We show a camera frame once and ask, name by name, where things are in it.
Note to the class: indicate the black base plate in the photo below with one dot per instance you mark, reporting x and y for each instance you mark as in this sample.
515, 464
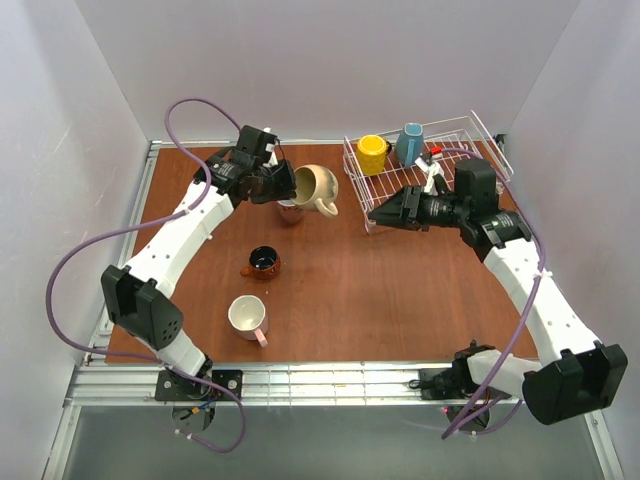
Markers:
450, 383
230, 385

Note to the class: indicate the blue mug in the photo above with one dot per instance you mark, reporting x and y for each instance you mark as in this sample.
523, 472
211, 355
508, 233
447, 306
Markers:
409, 144

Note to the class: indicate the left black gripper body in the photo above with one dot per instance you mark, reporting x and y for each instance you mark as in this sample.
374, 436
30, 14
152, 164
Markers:
267, 181

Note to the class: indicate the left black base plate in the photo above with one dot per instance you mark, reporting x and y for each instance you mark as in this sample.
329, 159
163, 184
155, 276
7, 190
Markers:
230, 385

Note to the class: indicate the white mug pink handle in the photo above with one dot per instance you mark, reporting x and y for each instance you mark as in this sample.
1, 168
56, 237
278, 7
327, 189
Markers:
248, 317

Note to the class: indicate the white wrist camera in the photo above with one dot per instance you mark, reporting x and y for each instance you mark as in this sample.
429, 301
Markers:
273, 158
428, 162

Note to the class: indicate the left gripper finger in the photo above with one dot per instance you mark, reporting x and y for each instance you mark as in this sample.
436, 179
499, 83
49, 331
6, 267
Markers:
264, 192
284, 179

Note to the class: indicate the beige round mug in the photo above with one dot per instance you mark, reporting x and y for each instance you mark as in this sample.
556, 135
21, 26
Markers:
316, 190

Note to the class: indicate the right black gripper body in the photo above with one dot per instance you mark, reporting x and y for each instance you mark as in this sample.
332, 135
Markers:
411, 206

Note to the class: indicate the brown black mug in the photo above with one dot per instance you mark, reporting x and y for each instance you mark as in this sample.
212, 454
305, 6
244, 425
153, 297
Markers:
264, 263

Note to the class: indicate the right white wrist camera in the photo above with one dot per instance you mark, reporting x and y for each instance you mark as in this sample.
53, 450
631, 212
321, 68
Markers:
428, 162

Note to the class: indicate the yellow textured cup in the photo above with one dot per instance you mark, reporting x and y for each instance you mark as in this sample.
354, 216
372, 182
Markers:
371, 153

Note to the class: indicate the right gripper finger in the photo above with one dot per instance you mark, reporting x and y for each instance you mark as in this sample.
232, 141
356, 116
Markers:
404, 203
404, 223

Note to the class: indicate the white mug brown dots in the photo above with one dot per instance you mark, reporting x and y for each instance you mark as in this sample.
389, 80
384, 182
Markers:
290, 212

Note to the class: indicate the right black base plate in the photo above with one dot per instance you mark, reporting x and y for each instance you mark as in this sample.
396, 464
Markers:
450, 383

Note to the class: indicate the aluminium frame rail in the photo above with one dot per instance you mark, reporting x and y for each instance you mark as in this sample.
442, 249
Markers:
261, 384

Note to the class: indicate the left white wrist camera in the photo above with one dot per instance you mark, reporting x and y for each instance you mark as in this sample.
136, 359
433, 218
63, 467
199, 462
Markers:
273, 158

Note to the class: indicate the white wire dish rack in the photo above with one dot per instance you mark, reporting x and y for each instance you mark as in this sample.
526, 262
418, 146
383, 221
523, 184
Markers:
453, 135

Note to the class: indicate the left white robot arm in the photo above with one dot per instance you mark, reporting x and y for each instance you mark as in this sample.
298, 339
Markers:
138, 294

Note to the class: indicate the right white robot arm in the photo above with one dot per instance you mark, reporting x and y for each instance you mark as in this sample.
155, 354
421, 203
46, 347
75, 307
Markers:
575, 373

